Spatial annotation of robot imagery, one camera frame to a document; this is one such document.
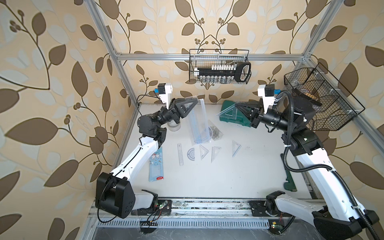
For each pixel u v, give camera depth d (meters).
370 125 0.56
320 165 0.41
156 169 0.89
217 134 1.05
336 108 0.69
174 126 1.02
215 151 0.96
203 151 0.96
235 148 0.97
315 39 0.82
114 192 0.41
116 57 0.93
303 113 0.40
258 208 0.74
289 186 0.81
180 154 0.94
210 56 0.91
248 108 0.51
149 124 0.49
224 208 0.75
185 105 0.55
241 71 0.84
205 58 0.91
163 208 0.74
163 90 0.50
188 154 0.94
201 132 0.63
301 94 0.73
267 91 0.45
